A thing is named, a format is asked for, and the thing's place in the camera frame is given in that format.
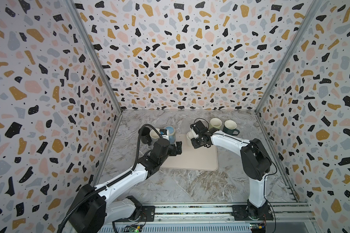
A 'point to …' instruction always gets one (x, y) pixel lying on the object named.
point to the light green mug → (215, 122)
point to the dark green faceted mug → (229, 126)
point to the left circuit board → (132, 228)
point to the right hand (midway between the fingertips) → (195, 142)
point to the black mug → (146, 138)
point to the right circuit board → (258, 227)
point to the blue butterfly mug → (172, 134)
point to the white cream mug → (190, 135)
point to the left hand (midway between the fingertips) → (176, 142)
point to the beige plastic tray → (201, 159)
